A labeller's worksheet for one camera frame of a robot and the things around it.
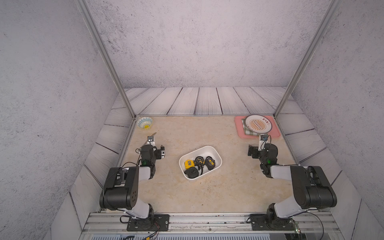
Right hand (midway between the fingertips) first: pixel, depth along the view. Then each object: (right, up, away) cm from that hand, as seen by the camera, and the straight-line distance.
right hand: (259, 144), depth 94 cm
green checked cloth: (-2, +8, +16) cm, 18 cm away
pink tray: (-7, +7, +17) cm, 20 cm away
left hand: (-64, -1, +1) cm, 64 cm away
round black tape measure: (-37, -10, -3) cm, 38 cm away
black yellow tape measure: (-31, -11, -3) cm, 33 cm away
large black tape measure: (-41, -15, -7) cm, 45 cm away
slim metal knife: (-70, +5, +17) cm, 73 cm away
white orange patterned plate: (+8, +13, +20) cm, 26 cm away
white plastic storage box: (-34, -5, +4) cm, 35 cm away
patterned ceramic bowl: (-78, +14, +21) cm, 82 cm away
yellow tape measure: (-43, -12, -1) cm, 45 cm away
